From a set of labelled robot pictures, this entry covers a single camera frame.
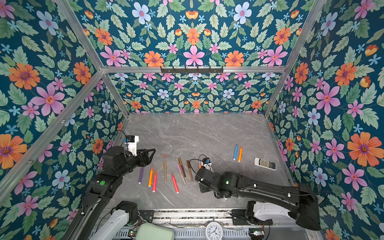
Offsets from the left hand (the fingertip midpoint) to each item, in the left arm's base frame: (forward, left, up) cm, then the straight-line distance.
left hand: (152, 147), depth 70 cm
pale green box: (-31, +2, -23) cm, 39 cm away
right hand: (-14, -22, -14) cm, 30 cm away
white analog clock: (-33, -27, -22) cm, 48 cm away
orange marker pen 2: (+7, -49, -25) cm, 56 cm away
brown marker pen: (+1, -11, -25) cm, 28 cm away
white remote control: (-1, -63, -24) cm, 68 cm away
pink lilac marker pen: (-3, -11, -26) cm, 28 cm away
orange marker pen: (-5, +7, -25) cm, 26 cm away
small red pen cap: (+9, 0, -26) cm, 27 cm away
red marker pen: (-9, +4, -26) cm, 28 cm away
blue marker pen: (+8, -47, -26) cm, 54 cm away
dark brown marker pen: (+1, -15, -26) cm, 30 cm away
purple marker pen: (-3, +13, -26) cm, 30 cm away
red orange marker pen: (-9, -8, -25) cm, 28 cm away
